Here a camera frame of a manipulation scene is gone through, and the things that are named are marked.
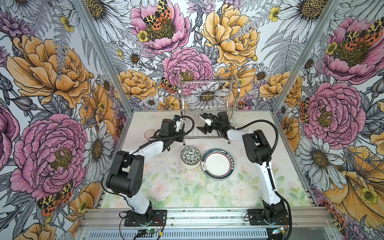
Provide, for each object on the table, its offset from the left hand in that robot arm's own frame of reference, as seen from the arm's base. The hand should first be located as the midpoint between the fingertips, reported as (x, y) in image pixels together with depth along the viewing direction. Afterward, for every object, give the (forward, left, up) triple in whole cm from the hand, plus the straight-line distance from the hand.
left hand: (182, 135), depth 94 cm
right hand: (+13, -13, -4) cm, 19 cm away
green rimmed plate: (-16, -21, -7) cm, 27 cm away
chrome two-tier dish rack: (+37, -18, -12) cm, 43 cm away
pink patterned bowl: (-11, -5, -5) cm, 13 cm away
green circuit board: (-47, +13, -10) cm, 50 cm away
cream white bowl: (-19, -5, -4) cm, 20 cm away
